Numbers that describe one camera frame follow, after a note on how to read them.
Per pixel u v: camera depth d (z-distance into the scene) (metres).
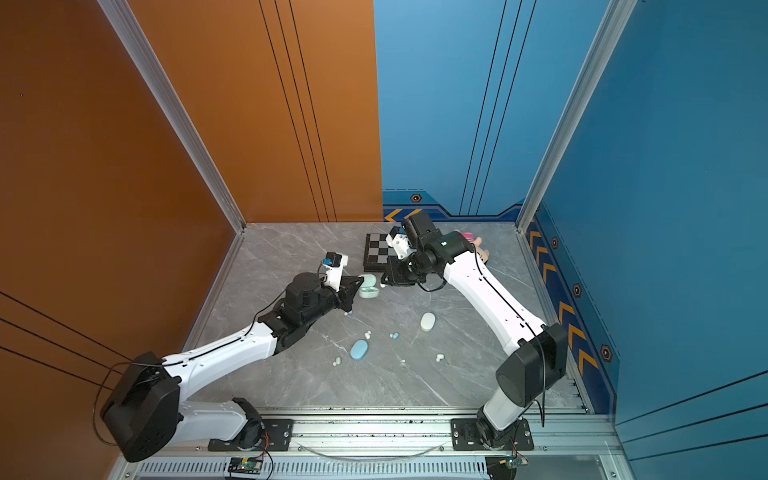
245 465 0.72
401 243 0.71
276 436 0.73
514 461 0.69
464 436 0.72
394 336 0.89
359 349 0.85
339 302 0.71
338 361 0.85
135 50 0.74
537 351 0.41
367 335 0.89
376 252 1.09
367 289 0.79
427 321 0.92
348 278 0.76
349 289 0.71
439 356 0.85
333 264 0.68
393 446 0.72
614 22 0.71
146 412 0.41
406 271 0.65
